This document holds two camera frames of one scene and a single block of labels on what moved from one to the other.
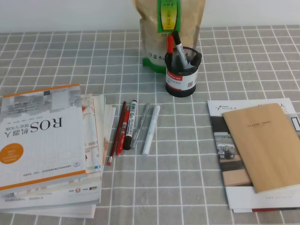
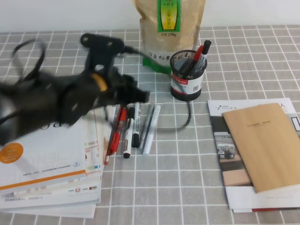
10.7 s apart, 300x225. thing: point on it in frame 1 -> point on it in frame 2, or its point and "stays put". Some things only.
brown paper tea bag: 159,18 stays put
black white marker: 128,138 -> 136,125
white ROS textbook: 41,137 stays put
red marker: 170,43 -> 198,52
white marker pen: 147,144 stays put
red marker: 121,143 -> 116,138
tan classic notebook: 269,149 stays put
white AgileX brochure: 242,194 stays put
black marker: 180,48 -> 202,57
